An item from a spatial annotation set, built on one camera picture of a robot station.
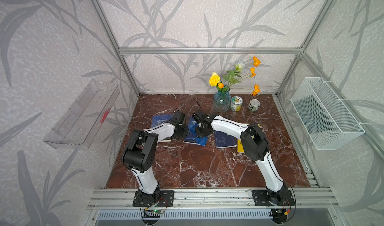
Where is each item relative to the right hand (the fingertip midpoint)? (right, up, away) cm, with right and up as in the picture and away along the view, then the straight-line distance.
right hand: (199, 133), depth 97 cm
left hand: (-8, +1, 0) cm, 8 cm away
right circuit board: (+40, -36, -25) cm, 59 cm away
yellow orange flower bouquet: (+36, +45, -5) cm, 58 cm away
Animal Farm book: (-28, +9, +6) cm, 30 cm away
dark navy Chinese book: (+16, -4, -3) cm, 17 cm away
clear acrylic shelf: (-54, +9, -30) cm, 63 cm away
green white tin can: (+26, +20, +8) cm, 34 cm away
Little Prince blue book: (-5, -3, -2) cm, 6 cm away
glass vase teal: (+16, +21, +5) cm, 27 cm away
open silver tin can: (+40, +19, +9) cm, 45 cm away
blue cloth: (+2, -3, -8) cm, 9 cm away
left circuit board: (-20, -32, -26) cm, 46 cm away
